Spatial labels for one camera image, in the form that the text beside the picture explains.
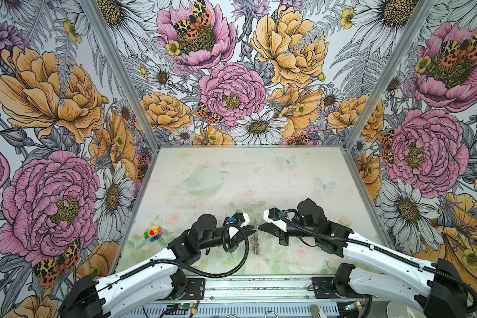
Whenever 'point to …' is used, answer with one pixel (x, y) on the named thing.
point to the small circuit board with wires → (181, 305)
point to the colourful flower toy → (153, 233)
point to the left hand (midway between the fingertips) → (251, 232)
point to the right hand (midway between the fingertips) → (262, 230)
